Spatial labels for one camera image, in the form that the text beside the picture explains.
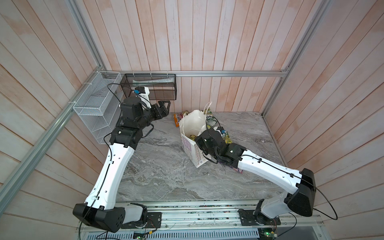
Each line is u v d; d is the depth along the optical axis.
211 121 1.13
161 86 0.90
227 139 1.03
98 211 0.37
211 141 0.53
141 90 0.57
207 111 1.15
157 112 0.57
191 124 0.91
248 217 0.73
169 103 0.64
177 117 1.14
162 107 0.58
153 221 0.73
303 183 0.41
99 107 0.66
